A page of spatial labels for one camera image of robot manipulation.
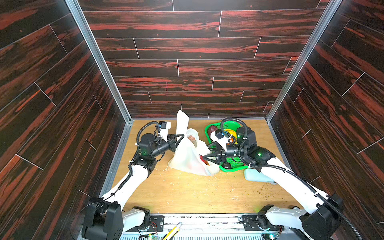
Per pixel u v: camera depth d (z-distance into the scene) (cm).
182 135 73
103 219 42
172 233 71
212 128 99
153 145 60
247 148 55
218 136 57
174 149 67
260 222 65
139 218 62
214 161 62
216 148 65
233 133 59
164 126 66
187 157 82
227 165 89
